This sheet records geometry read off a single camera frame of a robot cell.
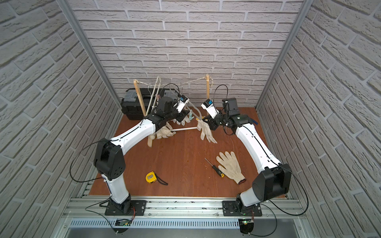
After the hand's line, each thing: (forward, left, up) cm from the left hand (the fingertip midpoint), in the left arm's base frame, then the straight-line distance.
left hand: (188, 106), depth 86 cm
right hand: (-10, -10, +1) cm, 14 cm away
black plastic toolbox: (+10, +40, -10) cm, 42 cm away
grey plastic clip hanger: (-7, -2, +8) cm, 11 cm away
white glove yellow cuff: (-14, -10, -6) cm, 18 cm away
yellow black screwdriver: (-30, -18, -24) cm, 43 cm away
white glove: (-8, +12, -16) cm, 21 cm away
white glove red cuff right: (-28, -27, -25) cm, 46 cm away
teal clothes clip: (-6, -1, -2) cm, 7 cm away
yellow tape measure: (-33, +21, -24) cm, 46 cm away
